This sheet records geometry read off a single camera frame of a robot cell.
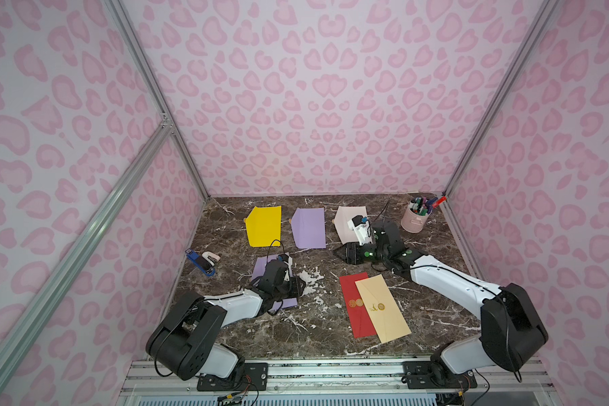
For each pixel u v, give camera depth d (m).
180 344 0.43
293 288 0.80
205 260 0.97
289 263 0.85
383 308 0.86
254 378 0.73
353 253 0.72
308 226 1.11
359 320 0.84
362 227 0.76
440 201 0.95
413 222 1.01
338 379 0.74
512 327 0.42
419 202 1.00
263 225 1.11
